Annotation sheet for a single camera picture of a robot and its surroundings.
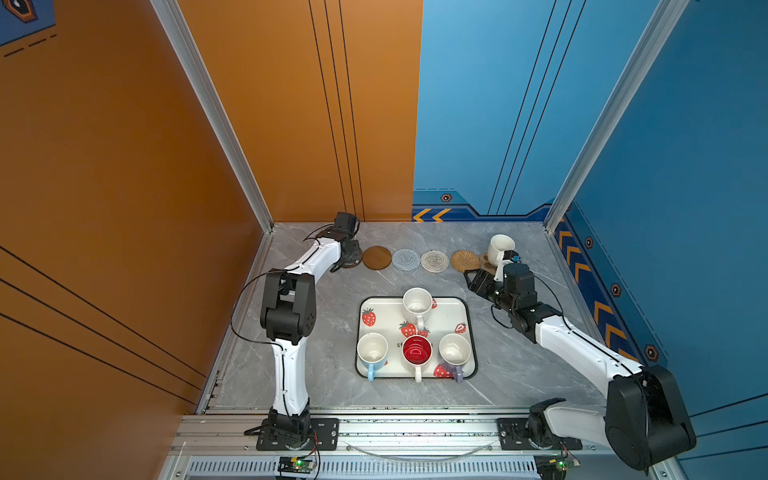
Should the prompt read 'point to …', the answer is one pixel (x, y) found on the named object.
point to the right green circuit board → (551, 467)
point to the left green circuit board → (295, 465)
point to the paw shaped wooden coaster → (485, 265)
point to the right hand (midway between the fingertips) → (469, 276)
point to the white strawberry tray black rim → (385, 315)
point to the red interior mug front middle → (417, 351)
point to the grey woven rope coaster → (406, 259)
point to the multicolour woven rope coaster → (434, 261)
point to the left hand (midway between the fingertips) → (349, 250)
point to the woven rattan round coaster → (464, 260)
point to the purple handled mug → (455, 350)
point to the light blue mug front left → (372, 349)
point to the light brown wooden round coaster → (377, 258)
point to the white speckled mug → (417, 303)
